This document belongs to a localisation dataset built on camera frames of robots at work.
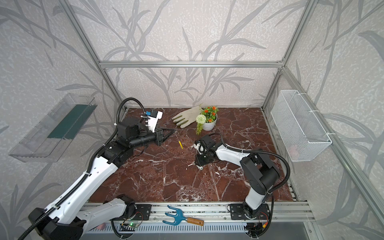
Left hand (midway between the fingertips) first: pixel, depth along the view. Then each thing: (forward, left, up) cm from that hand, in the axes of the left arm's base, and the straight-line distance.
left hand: (175, 128), depth 66 cm
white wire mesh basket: (-2, -59, -5) cm, 59 cm away
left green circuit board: (-34, +21, -33) cm, 52 cm away
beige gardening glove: (+37, -3, -34) cm, 50 cm away
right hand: (0, -9, -31) cm, 32 cm away
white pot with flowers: (+22, -15, -21) cm, 34 cm away
